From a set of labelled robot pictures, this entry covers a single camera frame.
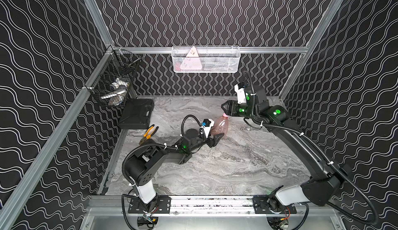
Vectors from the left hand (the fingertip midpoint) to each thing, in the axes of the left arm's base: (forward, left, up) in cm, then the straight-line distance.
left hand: (219, 128), depth 82 cm
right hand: (+4, -1, +15) cm, 15 cm away
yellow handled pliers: (+4, +44, -18) cm, 47 cm away
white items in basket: (+16, +57, +10) cm, 60 cm away
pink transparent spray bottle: (-2, 0, +5) cm, 6 cm away
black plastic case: (+15, +54, -12) cm, 57 cm away
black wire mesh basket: (+21, +63, +10) cm, 68 cm away
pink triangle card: (+33, +18, +18) cm, 41 cm away
